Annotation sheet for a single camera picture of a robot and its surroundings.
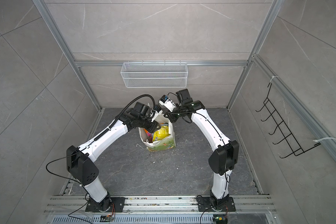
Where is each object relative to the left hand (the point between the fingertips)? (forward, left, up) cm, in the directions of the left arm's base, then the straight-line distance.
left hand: (160, 123), depth 81 cm
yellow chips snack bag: (-5, -1, -4) cm, 6 cm away
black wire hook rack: (-23, -61, +10) cm, 66 cm away
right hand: (+4, -5, +4) cm, 7 cm away
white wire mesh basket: (+40, +4, +7) cm, 41 cm away
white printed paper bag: (-10, -4, -6) cm, 12 cm away
